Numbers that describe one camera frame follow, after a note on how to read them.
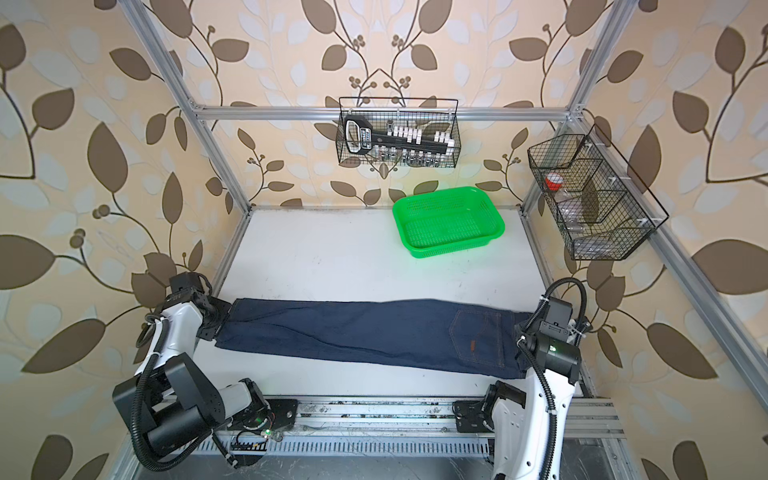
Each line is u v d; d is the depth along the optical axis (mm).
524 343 507
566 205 707
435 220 1160
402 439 720
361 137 848
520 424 575
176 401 417
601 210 735
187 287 654
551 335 518
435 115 911
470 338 847
